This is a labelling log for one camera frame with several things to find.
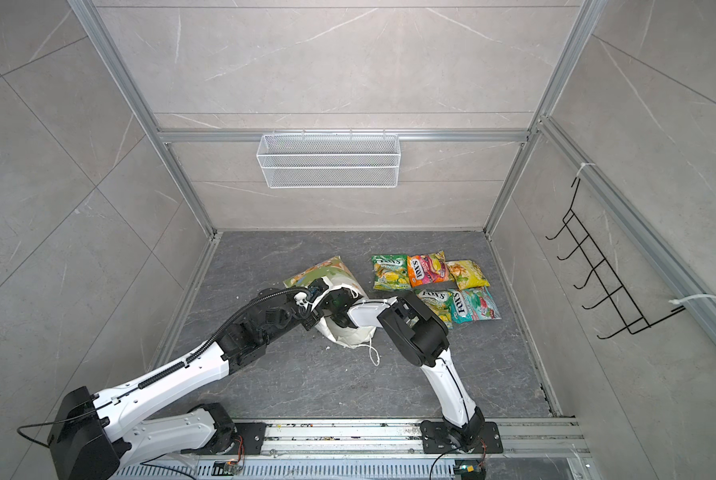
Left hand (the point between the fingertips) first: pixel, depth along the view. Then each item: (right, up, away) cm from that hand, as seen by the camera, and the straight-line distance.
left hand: (327, 283), depth 74 cm
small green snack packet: (+19, +1, +30) cm, 36 cm away
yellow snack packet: (+45, +1, +27) cm, 52 cm away
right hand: (-6, -5, +27) cm, 28 cm away
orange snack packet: (+31, +2, +31) cm, 44 cm away
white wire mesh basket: (-3, +40, +26) cm, 48 cm away
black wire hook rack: (+63, -6, -16) cm, 65 cm away
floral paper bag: (+10, -7, -4) cm, 13 cm away
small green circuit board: (+35, -44, -4) cm, 56 cm away
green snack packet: (+45, -9, +22) cm, 51 cm away
